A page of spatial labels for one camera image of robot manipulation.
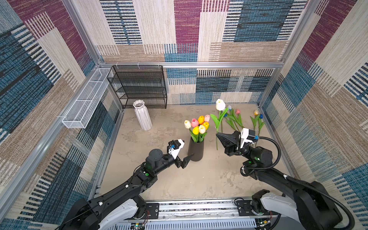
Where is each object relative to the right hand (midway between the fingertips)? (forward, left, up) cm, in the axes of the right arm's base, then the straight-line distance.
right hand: (216, 135), depth 62 cm
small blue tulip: (+31, -43, -34) cm, 63 cm away
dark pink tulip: (+33, -27, -32) cm, 54 cm away
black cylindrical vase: (+7, +6, -26) cm, 28 cm away
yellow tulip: (+5, +8, -3) cm, 10 cm away
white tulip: (+9, +12, -3) cm, 15 cm away
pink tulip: (+8, +9, -1) cm, 12 cm away
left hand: (+2, +12, -12) cm, 17 cm away
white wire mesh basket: (+13, +64, +1) cm, 65 cm away
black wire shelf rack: (+56, +42, -13) cm, 72 cm away
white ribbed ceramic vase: (+28, +40, -17) cm, 52 cm away
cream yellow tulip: (+39, -42, -32) cm, 65 cm away
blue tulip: (+35, -23, -32) cm, 52 cm away
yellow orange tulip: (+10, +5, -2) cm, 12 cm away
